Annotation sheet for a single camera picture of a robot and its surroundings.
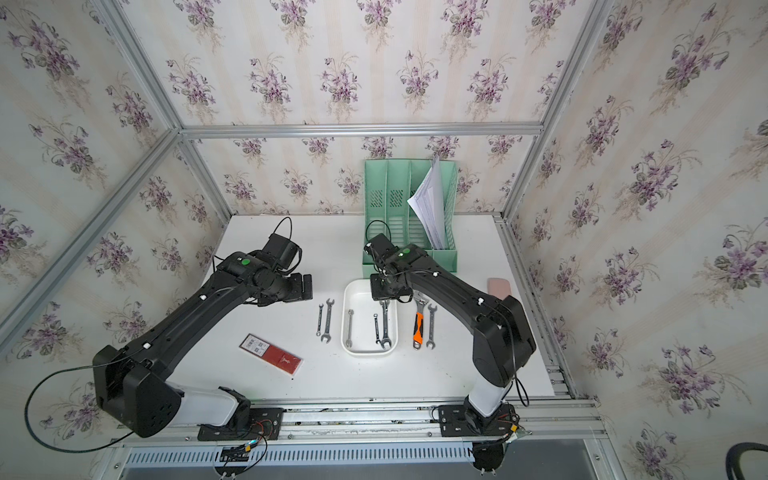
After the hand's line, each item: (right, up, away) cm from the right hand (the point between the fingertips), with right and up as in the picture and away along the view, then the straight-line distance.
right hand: (383, 294), depth 84 cm
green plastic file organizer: (+2, +37, +31) cm, 48 cm away
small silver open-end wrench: (-10, -14, +2) cm, 18 cm away
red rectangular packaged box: (-32, -17, 0) cm, 36 cm away
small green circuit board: (-35, -37, -12) cm, 52 cm away
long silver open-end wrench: (+1, -14, +3) cm, 14 cm away
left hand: (-22, 0, -4) cm, 22 cm away
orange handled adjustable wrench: (+11, -10, +7) cm, 16 cm away
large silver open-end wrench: (-17, -13, +4) cm, 22 cm away
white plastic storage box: (-9, -2, +11) cm, 14 cm away
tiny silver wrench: (-20, -9, +8) cm, 23 cm away
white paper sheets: (+14, +28, +7) cm, 32 cm away
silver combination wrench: (+16, -7, +9) cm, 19 cm away
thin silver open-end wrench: (-2, -12, +6) cm, 14 cm away
